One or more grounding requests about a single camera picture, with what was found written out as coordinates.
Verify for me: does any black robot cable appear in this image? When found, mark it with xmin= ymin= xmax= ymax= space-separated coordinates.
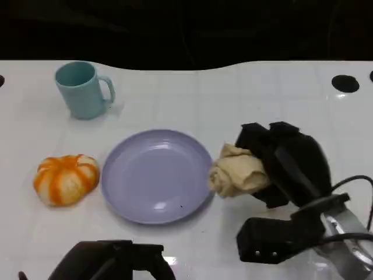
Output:
xmin=330 ymin=174 xmax=373 ymax=233
xmin=319 ymin=232 xmax=373 ymax=243

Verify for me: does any pale green mug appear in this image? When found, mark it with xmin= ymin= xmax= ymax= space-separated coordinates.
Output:
xmin=54 ymin=60 xmax=116 ymax=120

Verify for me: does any beige towel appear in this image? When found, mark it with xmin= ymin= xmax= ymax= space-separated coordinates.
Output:
xmin=209 ymin=142 xmax=272 ymax=200

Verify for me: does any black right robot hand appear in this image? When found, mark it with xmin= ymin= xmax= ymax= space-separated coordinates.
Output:
xmin=234 ymin=121 xmax=333 ymax=209

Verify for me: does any orange and white bread roll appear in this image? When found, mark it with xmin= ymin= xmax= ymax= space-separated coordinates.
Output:
xmin=33 ymin=154 xmax=101 ymax=208

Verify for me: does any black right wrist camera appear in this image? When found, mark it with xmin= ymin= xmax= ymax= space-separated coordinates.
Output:
xmin=236 ymin=192 xmax=351 ymax=265

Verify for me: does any lilac plate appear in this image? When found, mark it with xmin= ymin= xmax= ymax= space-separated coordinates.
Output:
xmin=101 ymin=129 xmax=216 ymax=225

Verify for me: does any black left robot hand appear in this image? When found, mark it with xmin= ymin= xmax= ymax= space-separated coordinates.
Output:
xmin=47 ymin=239 xmax=176 ymax=280

